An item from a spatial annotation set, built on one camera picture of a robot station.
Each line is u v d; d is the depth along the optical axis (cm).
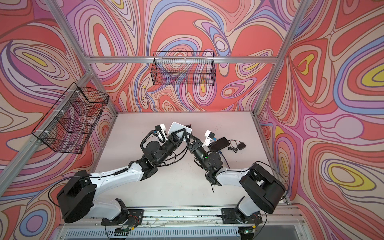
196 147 65
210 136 70
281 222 73
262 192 44
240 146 98
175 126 72
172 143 66
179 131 70
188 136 70
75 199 42
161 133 64
